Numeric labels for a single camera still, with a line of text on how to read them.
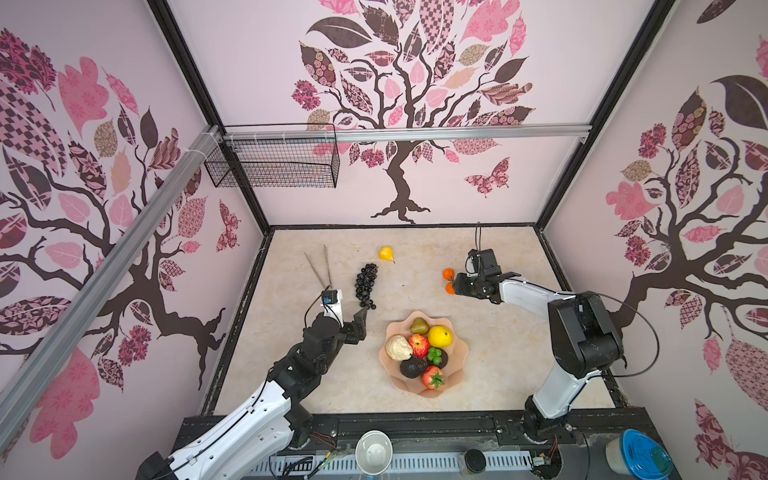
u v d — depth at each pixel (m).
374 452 0.71
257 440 0.57
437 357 0.80
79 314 0.49
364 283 0.98
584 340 0.48
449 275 1.03
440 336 0.81
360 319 0.70
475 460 0.62
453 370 0.80
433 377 0.76
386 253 1.07
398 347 0.79
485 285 0.72
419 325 0.85
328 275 1.06
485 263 0.76
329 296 0.66
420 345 0.81
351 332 0.69
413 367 0.78
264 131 0.91
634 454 0.63
